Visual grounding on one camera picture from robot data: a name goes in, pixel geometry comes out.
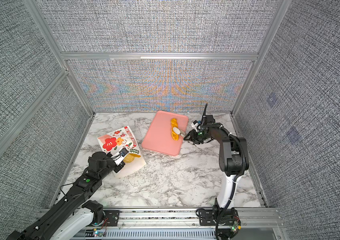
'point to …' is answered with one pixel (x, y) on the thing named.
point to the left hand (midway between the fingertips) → (123, 152)
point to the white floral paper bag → (113, 142)
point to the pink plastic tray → (158, 138)
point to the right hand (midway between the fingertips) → (187, 139)
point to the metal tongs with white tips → (179, 132)
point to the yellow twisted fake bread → (174, 123)
